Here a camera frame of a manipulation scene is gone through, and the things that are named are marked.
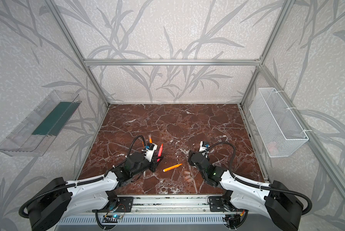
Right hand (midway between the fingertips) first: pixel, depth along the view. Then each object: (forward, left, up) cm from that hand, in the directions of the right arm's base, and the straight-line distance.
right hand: (192, 148), depth 85 cm
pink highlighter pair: (-4, +18, +4) cm, 19 cm away
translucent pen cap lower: (-11, +3, -9) cm, 15 cm away
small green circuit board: (-33, +39, -8) cm, 52 cm away
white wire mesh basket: (-5, -36, +26) cm, 45 cm away
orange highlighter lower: (-8, +12, -9) cm, 17 cm away
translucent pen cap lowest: (-15, +2, -9) cm, 17 cm away
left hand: (-4, +16, +1) cm, 17 cm away
